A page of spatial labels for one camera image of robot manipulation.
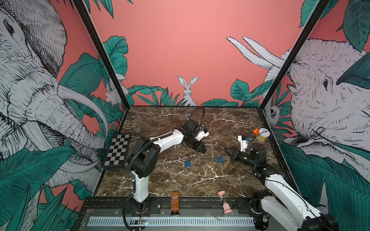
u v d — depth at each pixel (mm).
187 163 884
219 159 904
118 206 747
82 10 700
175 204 719
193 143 782
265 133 983
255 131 1035
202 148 858
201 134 829
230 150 773
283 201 502
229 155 766
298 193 839
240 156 716
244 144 747
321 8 698
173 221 701
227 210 713
